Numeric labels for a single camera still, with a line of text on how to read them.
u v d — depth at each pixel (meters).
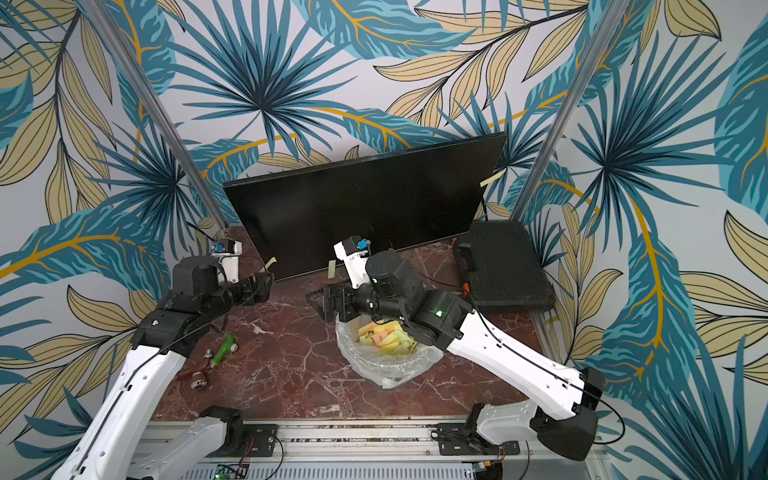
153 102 0.82
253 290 0.63
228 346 0.85
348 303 0.51
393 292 0.45
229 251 0.61
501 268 1.00
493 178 0.77
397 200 1.00
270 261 0.75
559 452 0.45
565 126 0.88
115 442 0.38
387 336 0.85
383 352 0.82
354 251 0.52
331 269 0.86
